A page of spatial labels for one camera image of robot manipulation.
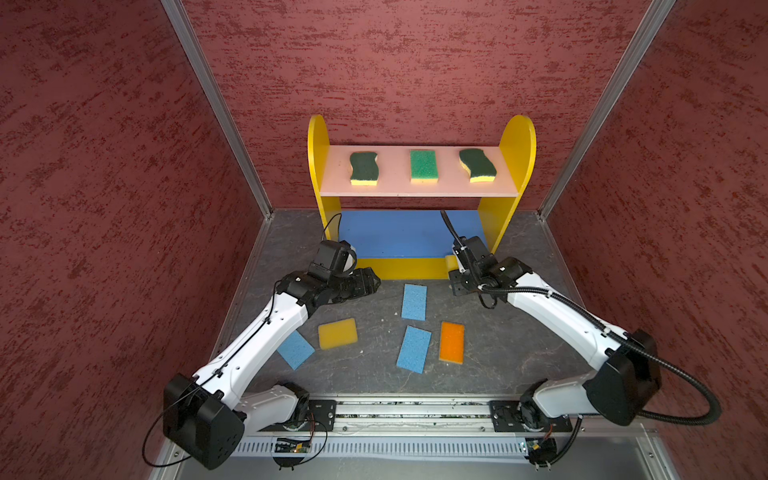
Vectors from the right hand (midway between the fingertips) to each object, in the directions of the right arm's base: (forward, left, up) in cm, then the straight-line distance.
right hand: (457, 284), depth 83 cm
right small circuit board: (-36, -15, -16) cm, 43 cm away
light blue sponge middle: (-13, +13, -14) cm, 23 cm away
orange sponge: (-11, +2, -14) cm, 18 cm away
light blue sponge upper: (+2, +12, -14) cm, 18 cm away
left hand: (-3, +25, +3) cm, 25 cm away
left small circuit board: (-35, +45, -16) cm, 59 cm away
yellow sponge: (-8, +36, -14) cm, 39 cm away
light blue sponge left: (-12, +47, -14) cm, 51 cm away
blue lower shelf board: (+19, +22, 0) cm, 30 cm away
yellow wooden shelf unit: (+48, +12, -15) cm, 52 cm away
